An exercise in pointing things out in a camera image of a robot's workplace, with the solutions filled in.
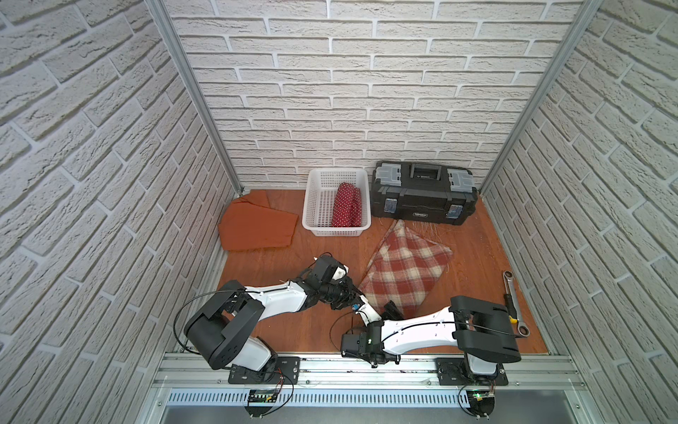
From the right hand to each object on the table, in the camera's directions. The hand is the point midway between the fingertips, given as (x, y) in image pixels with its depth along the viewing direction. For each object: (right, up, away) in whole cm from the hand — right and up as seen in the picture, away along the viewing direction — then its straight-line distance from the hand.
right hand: (387, 312), depth 83 cm
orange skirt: (-54, +29, +25) cm, 66 cm away
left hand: (-6, +6, -1) cm, 9 cm away
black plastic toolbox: (+16, +40, +14) cm, 45 cm away
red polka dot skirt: (-13, +35, +23) cm, 44 cm away
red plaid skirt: (+6, +12, +10) cm, 17 cm away
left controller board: (-37, -20, -12) cm, 44 cm away
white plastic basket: (-25, +45, +35) cm, 62 cm away
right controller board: (+24, -20, -13) cm, 33 cm away
